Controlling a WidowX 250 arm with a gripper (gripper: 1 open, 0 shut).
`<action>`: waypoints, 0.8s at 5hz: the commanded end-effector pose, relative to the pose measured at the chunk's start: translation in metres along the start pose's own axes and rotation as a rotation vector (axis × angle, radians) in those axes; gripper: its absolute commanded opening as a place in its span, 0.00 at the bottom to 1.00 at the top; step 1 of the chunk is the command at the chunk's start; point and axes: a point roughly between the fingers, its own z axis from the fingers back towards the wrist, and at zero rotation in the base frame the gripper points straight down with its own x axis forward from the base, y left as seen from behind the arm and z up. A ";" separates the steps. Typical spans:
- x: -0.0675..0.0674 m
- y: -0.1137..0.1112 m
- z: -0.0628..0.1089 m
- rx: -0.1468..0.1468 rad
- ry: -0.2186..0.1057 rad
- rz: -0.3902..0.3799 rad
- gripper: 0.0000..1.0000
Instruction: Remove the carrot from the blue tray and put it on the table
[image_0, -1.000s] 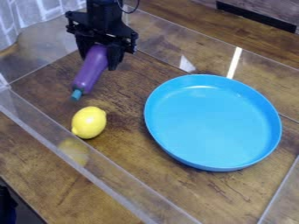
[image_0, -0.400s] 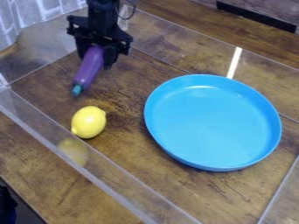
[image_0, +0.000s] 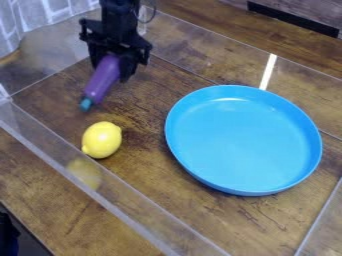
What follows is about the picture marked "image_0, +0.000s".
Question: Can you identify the purple toy eggplant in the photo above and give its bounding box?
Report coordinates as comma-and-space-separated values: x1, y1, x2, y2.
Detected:
80, 55, 120, 112

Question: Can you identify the clear acrylic enclosure wall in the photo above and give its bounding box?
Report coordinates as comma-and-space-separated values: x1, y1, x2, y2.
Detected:
0, 0, 342, 256

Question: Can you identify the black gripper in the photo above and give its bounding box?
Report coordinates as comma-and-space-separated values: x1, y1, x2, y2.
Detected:
79, 0, 152, 83

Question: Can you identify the blue round plastic tray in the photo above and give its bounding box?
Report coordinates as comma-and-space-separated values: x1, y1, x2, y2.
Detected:
164, 85, 323, 196

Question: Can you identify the white patterned curtain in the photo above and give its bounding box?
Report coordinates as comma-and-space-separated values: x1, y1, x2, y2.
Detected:
0, 0, 101, 59

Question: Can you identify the yellow toy lemon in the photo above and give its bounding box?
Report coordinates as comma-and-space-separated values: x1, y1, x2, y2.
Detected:
81, 121, 121, 159

